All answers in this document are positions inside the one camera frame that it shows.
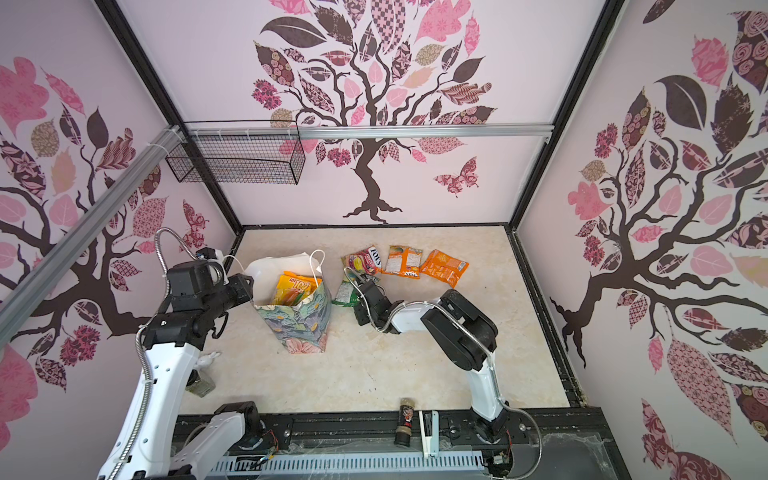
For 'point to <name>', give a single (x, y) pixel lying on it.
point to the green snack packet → (347, 295)
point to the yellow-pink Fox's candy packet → (367, 261)
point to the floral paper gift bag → (302, 326)
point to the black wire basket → (238, 159)
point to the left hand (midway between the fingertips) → (250, 284)
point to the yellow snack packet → (292, 288)
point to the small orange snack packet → (404, 261)
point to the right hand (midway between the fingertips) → (361, 301)
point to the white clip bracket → (430, 444)
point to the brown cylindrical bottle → (404, 429)
